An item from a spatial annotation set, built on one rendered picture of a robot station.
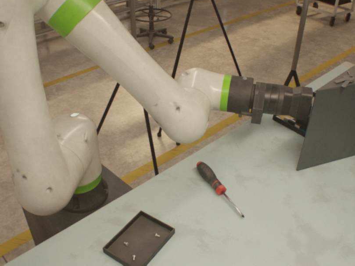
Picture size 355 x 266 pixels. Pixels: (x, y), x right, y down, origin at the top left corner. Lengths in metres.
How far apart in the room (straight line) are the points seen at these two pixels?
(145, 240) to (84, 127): 0.35
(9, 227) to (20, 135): 1.50
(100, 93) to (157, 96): 2.47
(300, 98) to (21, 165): 0.63
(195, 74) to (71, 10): 0.34
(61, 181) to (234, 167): 0.38
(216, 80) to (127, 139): 1.78
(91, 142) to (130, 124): 1.88
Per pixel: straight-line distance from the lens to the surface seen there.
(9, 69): 0.66
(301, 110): 0.92
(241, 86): 0.89
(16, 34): 0.64
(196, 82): 0.88
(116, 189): 1.08
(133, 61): 0.76
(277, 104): 0.90
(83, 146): 0.89
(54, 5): 0.75
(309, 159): 0.87
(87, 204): 1.02
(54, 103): 3.18
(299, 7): 5.53
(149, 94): 0.77
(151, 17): 4.09
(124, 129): 2.73
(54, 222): 1.03
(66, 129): 0.90
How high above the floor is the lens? 1.55
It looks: 35 degrees down
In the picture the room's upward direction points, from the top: straight up
